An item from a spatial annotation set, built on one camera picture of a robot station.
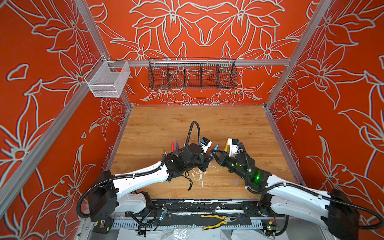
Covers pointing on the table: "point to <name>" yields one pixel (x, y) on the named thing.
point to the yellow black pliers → (226, 219)
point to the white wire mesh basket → (107, 78)
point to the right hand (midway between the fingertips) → (209, 151)
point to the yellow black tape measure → (103, 226)
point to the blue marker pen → (216, 148)
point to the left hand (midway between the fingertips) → (212, 156)
